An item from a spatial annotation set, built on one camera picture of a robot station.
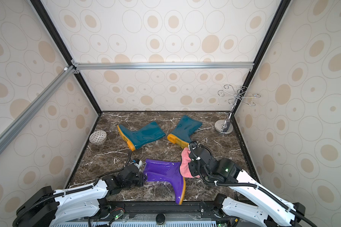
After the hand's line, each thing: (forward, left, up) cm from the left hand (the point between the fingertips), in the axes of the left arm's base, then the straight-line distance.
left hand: (150, 178), depth 83 cm
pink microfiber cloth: (0, -20, +14) cm, 24 cm away
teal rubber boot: (+31, +6, +2) cm, 31 cm away
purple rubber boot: (+4, -12, 0) cm, 12 cm away
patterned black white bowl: (+29, +41, 0) cm, 50 cm away
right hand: (+3, -25, +18) cm, 31 cm away
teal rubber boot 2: (+31, -19, +2) cm, 36 cm away
